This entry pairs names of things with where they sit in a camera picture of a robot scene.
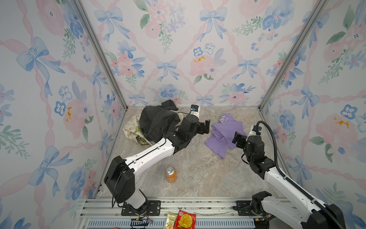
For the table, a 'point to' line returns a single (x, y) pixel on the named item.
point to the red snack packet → (185, 220)
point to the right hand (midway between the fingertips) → (242, 133)
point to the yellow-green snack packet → (170, 220)
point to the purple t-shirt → (222, 135)
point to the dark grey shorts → (155, 121)
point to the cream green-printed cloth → (132, 128)
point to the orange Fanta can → (171, 174)
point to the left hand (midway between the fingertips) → (203, 118)
